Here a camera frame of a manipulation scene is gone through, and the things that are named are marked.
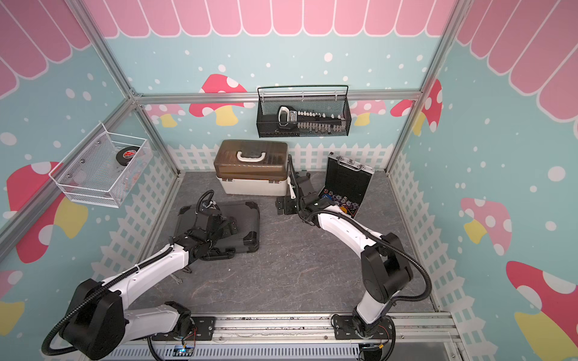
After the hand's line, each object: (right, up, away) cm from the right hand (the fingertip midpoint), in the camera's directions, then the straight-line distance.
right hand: (285, 201), depth 87 cm
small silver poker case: (+26, +8, +10) cm, 29 cm away
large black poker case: (-18, -6, +11) cm, 22 cm away
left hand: (-23, -10, 0) cm, 25 cm away
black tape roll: (-56, +17, -8) cm, 59 cm away
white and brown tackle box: (-15, +14, +7) cm, 22 cm away
